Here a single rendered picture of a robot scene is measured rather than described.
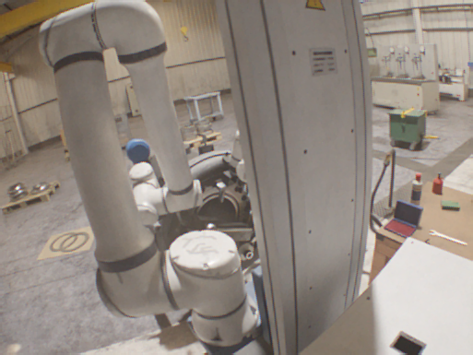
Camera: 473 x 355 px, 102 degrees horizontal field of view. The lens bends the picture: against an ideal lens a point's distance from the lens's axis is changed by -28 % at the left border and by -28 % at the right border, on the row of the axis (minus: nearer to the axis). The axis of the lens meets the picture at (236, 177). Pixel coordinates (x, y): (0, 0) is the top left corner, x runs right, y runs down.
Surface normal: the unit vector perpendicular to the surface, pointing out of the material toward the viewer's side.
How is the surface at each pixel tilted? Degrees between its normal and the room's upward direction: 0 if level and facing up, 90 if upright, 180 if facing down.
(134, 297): 80
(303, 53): 90
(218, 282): 91
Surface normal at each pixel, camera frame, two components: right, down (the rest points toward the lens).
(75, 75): 0.34, 0.14
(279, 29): 0.57, 0.22
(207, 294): 0.18, 0.34
